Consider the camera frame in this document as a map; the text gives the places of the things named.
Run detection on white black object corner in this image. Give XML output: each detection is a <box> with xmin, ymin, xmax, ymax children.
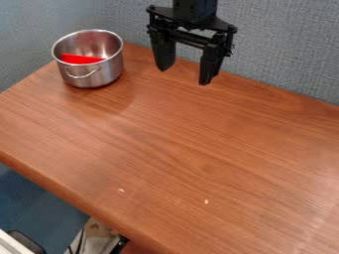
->
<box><xmin>0</xmin><ymin>229</ymin><xmax>47</xmax><ymax>254</ymax></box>

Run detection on red object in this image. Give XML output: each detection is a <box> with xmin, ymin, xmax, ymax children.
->
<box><xmin>62</xmin><ymin>54</ymin><xmax>103</xmax><ymax>64</ymax></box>

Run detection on metal pot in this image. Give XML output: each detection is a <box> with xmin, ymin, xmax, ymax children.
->
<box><xmin>51</xmin><ymin>29</ymin><xmax>125</xmax><ymax>88</ymax></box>

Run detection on table leg frame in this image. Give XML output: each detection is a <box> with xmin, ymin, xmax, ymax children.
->
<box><xmin>66</xmin><ymin>217</ymin><xmax>129</xmax><ymax>254</ymax></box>

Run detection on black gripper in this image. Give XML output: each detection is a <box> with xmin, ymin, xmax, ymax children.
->
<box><xmin>147</xmin><ymin>4</ymin><xmax>238</xmax><ymax>85</ymax></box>

